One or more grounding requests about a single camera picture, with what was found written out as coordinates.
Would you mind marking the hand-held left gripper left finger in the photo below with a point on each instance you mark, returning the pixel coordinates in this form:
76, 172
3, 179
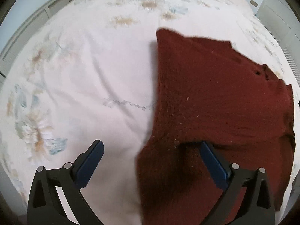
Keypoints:
90, 164

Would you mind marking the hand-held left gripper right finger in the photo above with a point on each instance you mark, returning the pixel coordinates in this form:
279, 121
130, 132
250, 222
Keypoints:
214, 166

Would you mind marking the dark red knit sweater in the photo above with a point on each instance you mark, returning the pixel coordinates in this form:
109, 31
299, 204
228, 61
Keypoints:
211, 98

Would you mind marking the floral bed quilt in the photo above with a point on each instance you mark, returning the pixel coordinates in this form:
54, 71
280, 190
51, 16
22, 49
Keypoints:
93, 75

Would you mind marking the white louvered wardrobe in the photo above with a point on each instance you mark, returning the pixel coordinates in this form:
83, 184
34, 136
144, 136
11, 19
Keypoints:
279, 16

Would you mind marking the wall switch plate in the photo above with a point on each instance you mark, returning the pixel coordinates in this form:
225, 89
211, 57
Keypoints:
253, 3

